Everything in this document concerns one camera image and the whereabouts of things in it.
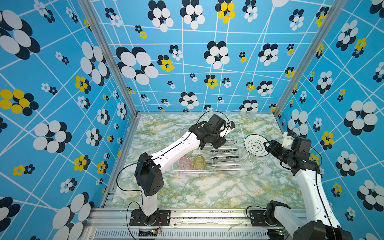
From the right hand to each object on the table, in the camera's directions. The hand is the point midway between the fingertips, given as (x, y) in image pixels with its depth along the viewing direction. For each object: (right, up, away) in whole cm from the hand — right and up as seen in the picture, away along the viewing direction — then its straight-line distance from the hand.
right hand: (270, 145), depth 80 cm
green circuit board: (-61, -41, -9) cm, 74 cm away
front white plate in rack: (-22, -10, +1) cm, 24 cm away
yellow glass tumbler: (-38, -11, +7) cm, 40 cm away
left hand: (-25, +4, 0) cm, 26 cm away
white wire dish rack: (-12, 0, +24) cm, 27 cm away
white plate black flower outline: (0, -2, +22) cm, 22 cm away
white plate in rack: (-22, -9, +14) cm, 27 cm away
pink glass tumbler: (-47, -11, +4) cm, 48 cm away
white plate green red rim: (-22, -5, +17) cm, 28 cm away
